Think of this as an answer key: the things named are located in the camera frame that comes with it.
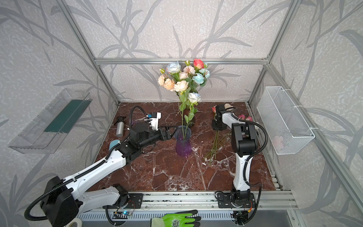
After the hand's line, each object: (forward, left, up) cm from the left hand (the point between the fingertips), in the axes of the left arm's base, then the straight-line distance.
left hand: (175, 128), depth 73 cm
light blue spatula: (+6, +44, -27) cm, 52 cm away
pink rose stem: (+4, -25, -24) cm, 35 cm away
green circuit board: (-35, +28, -29) cm, 53 cm away
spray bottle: (+18, +43, -24) cm, 52 cm away
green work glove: (-37, -5, -24) cm, 44 cm away
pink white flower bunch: (+7, -30, -25) cm, 39 cm away
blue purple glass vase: (+2, -4, -25) cm, 26 cm away
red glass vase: (+6, -7, +2) cm, 9 cm away
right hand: (+19, -28, -25) cm, 42 cm away
